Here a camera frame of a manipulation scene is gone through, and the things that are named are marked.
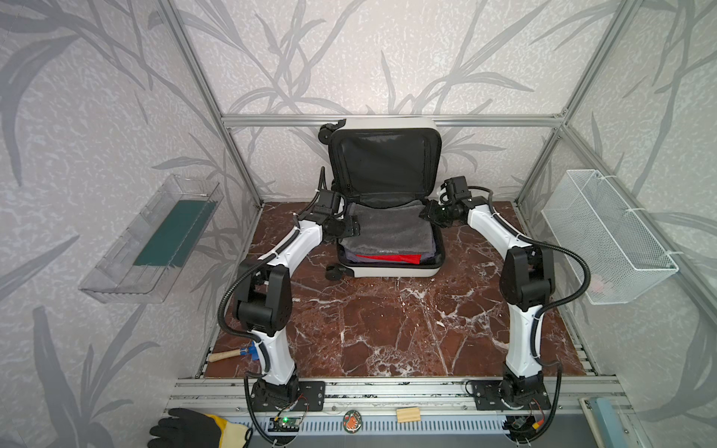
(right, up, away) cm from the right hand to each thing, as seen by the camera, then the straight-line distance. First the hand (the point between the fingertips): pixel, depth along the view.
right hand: (424, 207), depth 99 cm
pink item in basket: (+41, -22, -26) cm, 53 cm away
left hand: (-25, -4, -5) cm, 26 cm away
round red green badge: (-23, -56, -29) cm, 67 cm away
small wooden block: (-8, -55, -27) cm, 62 cm away
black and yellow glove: (-63, -58, -30) cm, 90 cm away
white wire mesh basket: (+37, -13, -37) cm, 54 cm away
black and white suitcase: (-13, +14, 0) cm, 20 cm away
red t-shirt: (-4, -18, -5) cm, 19 cm away
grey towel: (-12, -7, +1) cm, 14 cm away
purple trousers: (0, -18, -2) cm, 18 cm away
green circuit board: (-41, -58, -28) cm, 76 cm away
